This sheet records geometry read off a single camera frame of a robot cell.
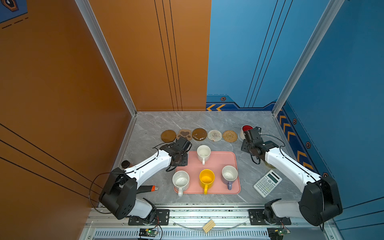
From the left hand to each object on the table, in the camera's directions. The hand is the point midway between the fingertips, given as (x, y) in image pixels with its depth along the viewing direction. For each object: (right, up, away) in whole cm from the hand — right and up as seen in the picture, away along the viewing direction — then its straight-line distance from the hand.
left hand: (183, 159), depth 87 cm
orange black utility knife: (-20, -16, -3) cm, 26 cm away
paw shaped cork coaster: (0, +14, +19) cm, 24 cm away
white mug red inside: (+41, +19, +13) cm, 46 cm away
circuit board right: (+46, -31, -17) cm, 58 cm away
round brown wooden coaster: (-12, +12, +19) cm, 26 cm away
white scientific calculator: (+48, -13, -4) cm, 49 cm away
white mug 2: (-1, -12, -3) cm, 12 cm away
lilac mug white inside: (+27, -8, -1) cm, 28 cm away
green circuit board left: (-15, -31, -16) cm, 38 cm away
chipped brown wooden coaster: (+10, +14, +19) cm, 26 cm away
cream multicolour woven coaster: (+21, +13, +18) cm, 31 cm away
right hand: (+37, +8, 0) cm, 38 cm away
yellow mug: (+14, -11, -2) cm, 18 cm away
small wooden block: (+14, -28, -17) cm, 35 cm away
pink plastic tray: (+22, -1, +6) cm, 23 cm away
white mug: (+12, +2, +6) cm, 14 cm away
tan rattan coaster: (+32, +13, +19) cm, 39 cm away
